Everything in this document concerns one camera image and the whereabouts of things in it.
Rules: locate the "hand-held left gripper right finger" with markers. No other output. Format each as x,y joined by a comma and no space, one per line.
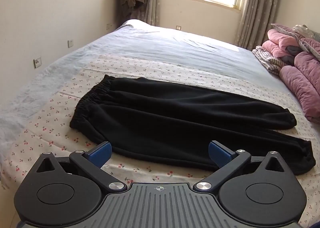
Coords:
220,155

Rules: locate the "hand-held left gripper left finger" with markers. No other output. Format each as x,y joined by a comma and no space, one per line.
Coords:
101,155

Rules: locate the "black pants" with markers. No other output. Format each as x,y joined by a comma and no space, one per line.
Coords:
175,123

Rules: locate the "cherry print bed sheet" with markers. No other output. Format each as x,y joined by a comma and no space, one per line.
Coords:
62,123

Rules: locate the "striped cloth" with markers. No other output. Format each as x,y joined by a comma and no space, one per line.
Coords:
268,60

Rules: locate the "pink quilt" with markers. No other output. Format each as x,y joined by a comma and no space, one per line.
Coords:
305,73

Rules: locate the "grey folded cloth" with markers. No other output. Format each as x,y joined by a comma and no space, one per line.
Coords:
290,56

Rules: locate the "bed with floral sheet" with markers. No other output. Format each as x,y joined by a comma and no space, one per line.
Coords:
160,45

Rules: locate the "white grey cloth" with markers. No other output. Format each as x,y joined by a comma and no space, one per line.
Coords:
306,32

